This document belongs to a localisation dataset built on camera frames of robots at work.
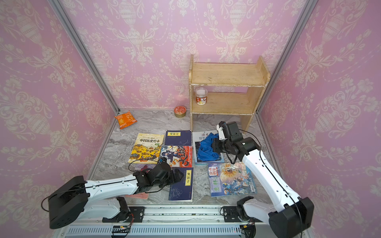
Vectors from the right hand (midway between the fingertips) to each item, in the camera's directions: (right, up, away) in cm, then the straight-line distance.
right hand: (214, 144), depth 77 cm
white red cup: (-6, +28, +13) cm, 31 cm away
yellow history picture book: (-42, -6, +21) cm, 47 cm away
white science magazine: (-8, +1, +26) cm, 27 cm away
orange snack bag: (-62, +13, +33) cm, 71 cm away
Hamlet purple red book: (-42, -16, +13) cm, 47 cm away
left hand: (-18, -21, +5) cm, 28 cm away
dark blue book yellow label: (-22, +1, +27) cm, 34 cm away
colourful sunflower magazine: (+11, -21, +8) cm, 25 cm away
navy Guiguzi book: (-17, -26, +4) cm, 31 cm away
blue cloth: (-4, -4, -3) cm, 6 cm away
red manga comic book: (-21, -10, +17) cm, 29 cm away
